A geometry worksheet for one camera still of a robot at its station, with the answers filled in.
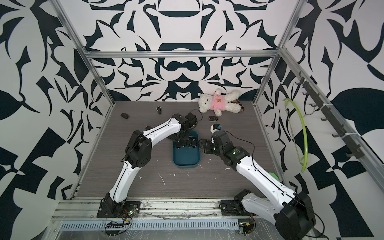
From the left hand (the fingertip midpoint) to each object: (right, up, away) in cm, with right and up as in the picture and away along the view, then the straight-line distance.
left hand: (181, 135), depth 97 cm
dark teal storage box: (+4, -13, -4) cm, 14 cm away
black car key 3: (-24, +4, +8) cm, 25 cm away
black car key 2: (+22, +11, +12) cm, 27 cm away
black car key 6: (+5, -5, -1) cm, 7 cm away
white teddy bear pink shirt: (+27, +23, +14) cm, 38 cm away
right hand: (+13, -1, -16) cm, 21 cm away
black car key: (-41, +12, +14) cm, 45 cm away
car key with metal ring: (-18, +18, +17) cm, 31 cm away
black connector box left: (-31, -41, -24) cm, 57 cm away
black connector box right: (+33, -40, -25) cm, 57 cm away
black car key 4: (-2, -6, -1) cm, 6 cm away
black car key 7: (+8, -4, 0) cm, 9 cm away
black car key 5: (+1, -5, -1) cm, 5 cm away
